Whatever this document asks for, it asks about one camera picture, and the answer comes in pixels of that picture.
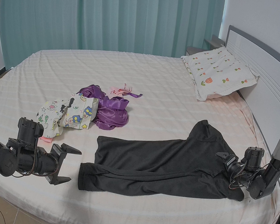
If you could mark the white printed garment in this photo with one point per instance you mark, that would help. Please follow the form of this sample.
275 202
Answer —
76 116

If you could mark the purple satin garment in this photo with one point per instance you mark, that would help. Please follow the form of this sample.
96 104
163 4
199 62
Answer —
112 113

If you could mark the bed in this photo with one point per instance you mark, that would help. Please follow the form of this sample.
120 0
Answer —
134 73

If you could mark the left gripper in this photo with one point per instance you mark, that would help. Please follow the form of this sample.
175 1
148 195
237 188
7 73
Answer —
45 164

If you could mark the black T-shirt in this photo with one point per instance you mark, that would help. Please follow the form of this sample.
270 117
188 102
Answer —
161 161

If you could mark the grey bedside table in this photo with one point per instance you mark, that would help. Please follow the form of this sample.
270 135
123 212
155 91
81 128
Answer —
193 50

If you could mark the white printed pillow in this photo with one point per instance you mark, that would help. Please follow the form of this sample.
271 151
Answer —
217 70

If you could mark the blue-green curtain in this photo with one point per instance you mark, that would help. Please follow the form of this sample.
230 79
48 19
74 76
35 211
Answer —
91 10

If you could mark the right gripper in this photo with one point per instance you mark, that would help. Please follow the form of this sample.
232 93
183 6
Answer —
232 167

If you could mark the pale pink garment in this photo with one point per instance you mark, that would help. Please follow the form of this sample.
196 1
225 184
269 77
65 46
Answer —
116 90

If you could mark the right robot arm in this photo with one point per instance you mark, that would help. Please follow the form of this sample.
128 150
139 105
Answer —
270 174

